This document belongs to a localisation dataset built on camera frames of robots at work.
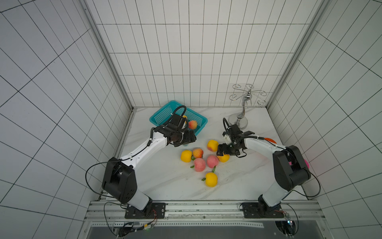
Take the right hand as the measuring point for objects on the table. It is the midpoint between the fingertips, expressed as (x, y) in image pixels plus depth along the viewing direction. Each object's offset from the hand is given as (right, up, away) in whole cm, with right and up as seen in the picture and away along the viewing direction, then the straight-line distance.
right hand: (223, 150), depth 92 cm
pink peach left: (-16, -7, -9) cm, 19 cm away
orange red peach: (-20, +16, +9) cm, 27 cm away
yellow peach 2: (-23, -3, -5) cm, 24 cm away
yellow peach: (-25, +22, +17) cm, 37 cm away
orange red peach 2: (-16, -1, -5) cm, 17 cm away
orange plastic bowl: (+32, +6, +2) cm, 32 cm away
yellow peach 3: (-10, -13, -14) cm, 21 cm away
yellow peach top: (-7, +3, -2) cm, 8 cm away
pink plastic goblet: (+44, -5, -11) cm, 46 cm away
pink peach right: (-8, -5, -8) cm, 12 cm away
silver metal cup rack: (+15, +20, +14) cm, 29 cm away
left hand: (-22, +6, -10) cm, 25 cm away
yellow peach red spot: (0, -4, -6) cm, 7 cm away
